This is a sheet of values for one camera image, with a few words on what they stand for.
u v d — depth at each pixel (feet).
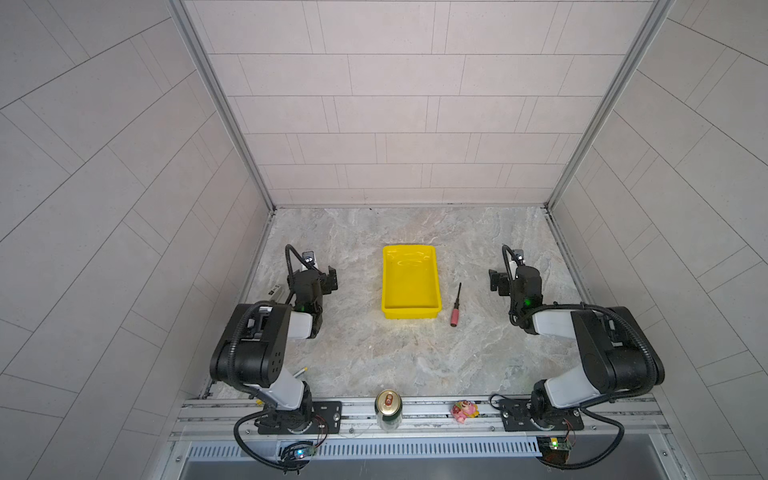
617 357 1.46
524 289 2.36
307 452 2.11
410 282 2.99
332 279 2.78
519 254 2.63
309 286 2.28
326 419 2.31
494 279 2.84
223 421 2.33
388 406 2.10
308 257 2.60
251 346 1.53
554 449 2.23
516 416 2.33
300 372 2.53
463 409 2.32
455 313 2.91
